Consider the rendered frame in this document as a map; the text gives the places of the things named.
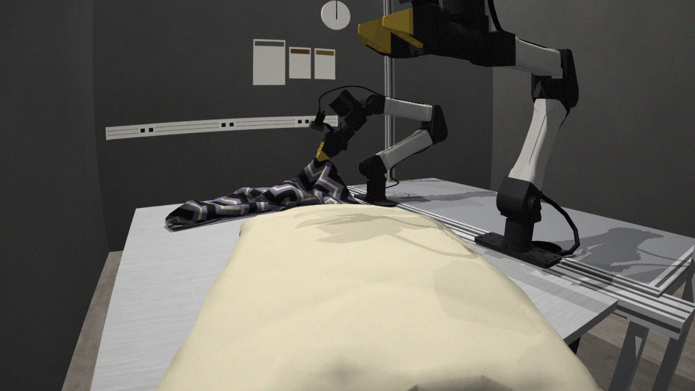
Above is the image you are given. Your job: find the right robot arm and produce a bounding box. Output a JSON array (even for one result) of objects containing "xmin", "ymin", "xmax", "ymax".
[{"xmin": 328, "ymin": 90, "xmax": 448, "ymax": 207}]

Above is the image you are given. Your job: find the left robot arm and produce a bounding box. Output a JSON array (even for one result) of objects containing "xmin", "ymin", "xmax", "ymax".
[{"xmin": 443, "ymin": 0, "xmax": 579, "ymax": 269}]

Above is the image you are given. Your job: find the cream pillow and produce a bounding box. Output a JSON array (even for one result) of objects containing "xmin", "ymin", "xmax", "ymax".
[{"xmin": 156, "ymin": 204, "xmax": 604, "ymax": 391}]

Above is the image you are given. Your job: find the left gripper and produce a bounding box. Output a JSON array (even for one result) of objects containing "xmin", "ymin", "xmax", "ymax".
[{"xmin": 358, "ymin": 4, "xmax": 460, "ymax": 59}]

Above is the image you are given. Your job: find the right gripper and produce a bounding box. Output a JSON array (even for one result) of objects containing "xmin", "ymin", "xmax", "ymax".
[{"xmin": 317, "ymin": 121, "xmax": 355, "ymax": 161}]

